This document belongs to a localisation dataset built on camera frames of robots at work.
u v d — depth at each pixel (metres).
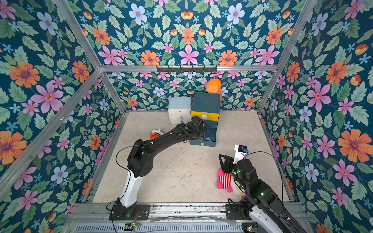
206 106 1.10
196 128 0.73
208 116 0.91
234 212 0.74
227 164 0.62
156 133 0.99
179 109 1.02
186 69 0.93
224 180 0.78
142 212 0.73
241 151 0.63
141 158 0.54
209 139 1.01
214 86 0.96
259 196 0.50
